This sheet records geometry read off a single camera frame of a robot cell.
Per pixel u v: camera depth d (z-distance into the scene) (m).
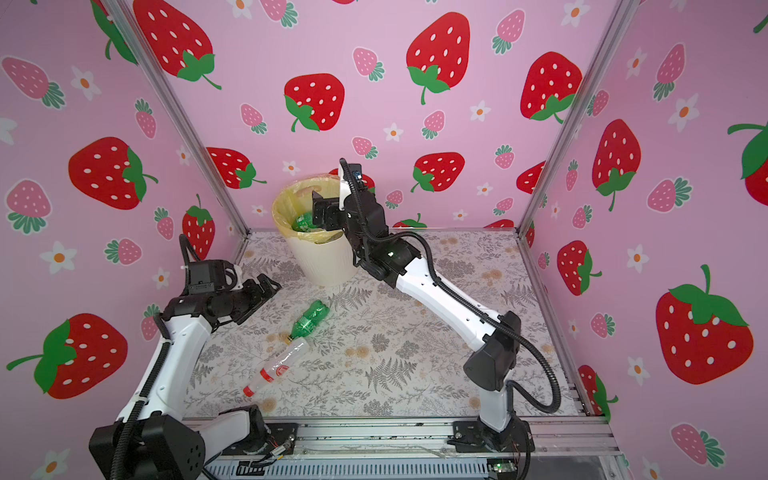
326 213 0.59
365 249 0.50
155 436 0.37
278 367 0.82
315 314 0.91
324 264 0.99
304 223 0.91
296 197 0.96
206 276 0.60
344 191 0.57
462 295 0.48
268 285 0.73
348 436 0.76
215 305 0.56
